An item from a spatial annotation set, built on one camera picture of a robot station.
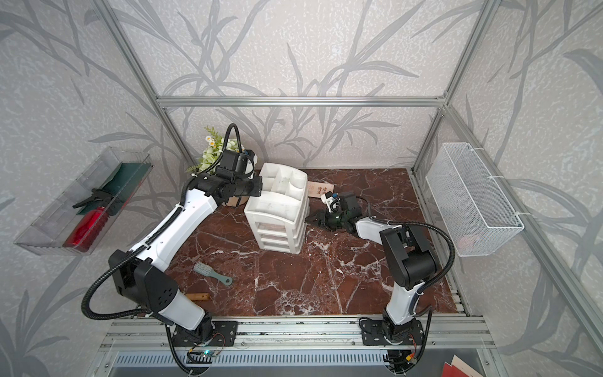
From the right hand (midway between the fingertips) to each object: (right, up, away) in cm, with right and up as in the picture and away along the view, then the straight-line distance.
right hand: (308, 220), depth 90 cm
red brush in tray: (-54, +2, -32) cm, 63 cm away
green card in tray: (-58, +12, -18) cm, 62 cm away
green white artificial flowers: (-34, +28, -5) cm, 45 cm away
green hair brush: (-39, -18, -3) cm, 43 cm away
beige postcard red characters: (+4, +12, +23) cm, 26 cm away
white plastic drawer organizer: (-9, +3, -16) cm, 18 cm away
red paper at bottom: (+43, -41, -22) cm, 63 cm away
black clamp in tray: (-57, +10, -24) cm, 63 cm away
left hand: (-17, +14, -8) cm, 23 cm away
